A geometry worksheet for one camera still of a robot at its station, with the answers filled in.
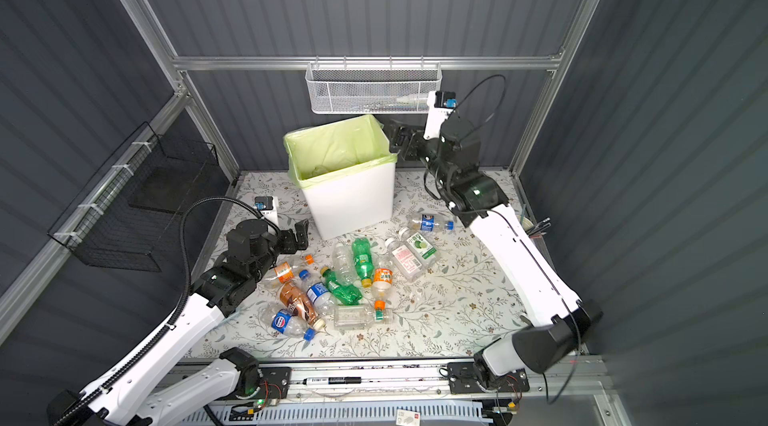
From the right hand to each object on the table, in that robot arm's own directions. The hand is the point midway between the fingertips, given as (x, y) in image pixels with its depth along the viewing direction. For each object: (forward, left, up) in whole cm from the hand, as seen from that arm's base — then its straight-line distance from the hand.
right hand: (410, 126), depth 65 cm
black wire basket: (-12, +67, -16) cm, 70 cm away
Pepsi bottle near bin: (+4, -7, -42) cm, 43 cm away
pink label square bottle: (-10, +1, -43) cm, 44 cm away
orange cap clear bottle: (-15, +37, -40) cm, 56 cm away
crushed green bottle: (-19, +19, -46) cm, 53 cm away
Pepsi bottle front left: (-29, +34, -41) cm, 60 cm away
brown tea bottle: (-22, +33, -41) cm, 57 cm away
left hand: (-10, +30, -21) cm, 39 cm away
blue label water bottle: (-21, +26, -40) cm, 52 cm away
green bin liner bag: (+20, +26, -25) cm, 41 cm away
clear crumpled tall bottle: (-9, +21, -47) cm, 52 cm away
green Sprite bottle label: (-5, +15, -44) cm, 47 cm away
